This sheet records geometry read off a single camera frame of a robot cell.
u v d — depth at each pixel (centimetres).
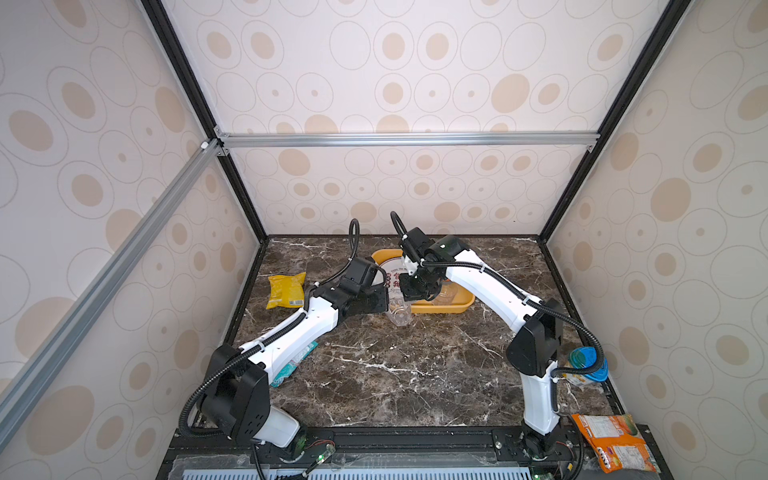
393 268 103
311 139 187
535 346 51
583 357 79
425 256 60
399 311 90
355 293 63
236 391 41
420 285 72
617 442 72
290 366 85
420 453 73
